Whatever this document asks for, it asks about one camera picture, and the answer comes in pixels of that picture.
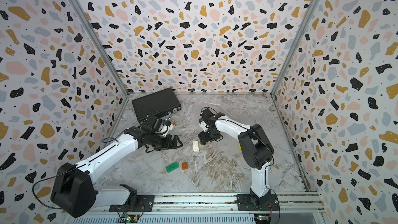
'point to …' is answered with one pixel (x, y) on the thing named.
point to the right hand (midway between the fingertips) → (205, 140)
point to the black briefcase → (157, 104)
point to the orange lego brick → (184, 166)
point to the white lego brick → (196, 146)
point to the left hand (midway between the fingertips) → (177, 145)
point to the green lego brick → (172, 167)
